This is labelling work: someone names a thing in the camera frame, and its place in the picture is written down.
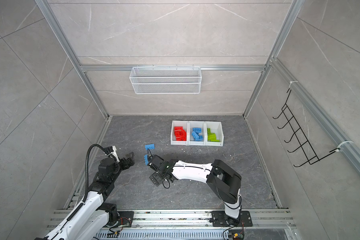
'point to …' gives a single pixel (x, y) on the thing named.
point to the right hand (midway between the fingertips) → (160, 173)
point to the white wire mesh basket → (166, 80)
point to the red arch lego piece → (181, 135)
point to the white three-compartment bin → (216, 127)
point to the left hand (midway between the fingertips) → (125, 152)
